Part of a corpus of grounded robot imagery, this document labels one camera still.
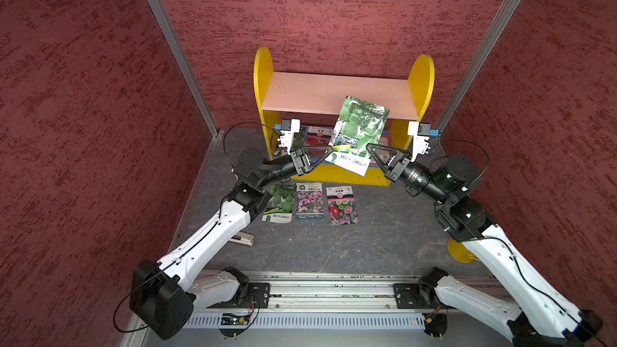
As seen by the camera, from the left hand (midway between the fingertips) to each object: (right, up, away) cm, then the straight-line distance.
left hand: (331, 156), depth 58 cm
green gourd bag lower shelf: (-11, +7, +39) cm, 41 cm away
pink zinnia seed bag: (+7, -21, +36) cm, 43 cm away
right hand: (+8, +1, -1) cm, 8 cm away
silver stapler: (-30, -30, +25) cm, 49 cm away
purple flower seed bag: (-6, -20, +36) cm, 42 cm away
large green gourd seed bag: (-19, -20, +36) cm, 45 cm away
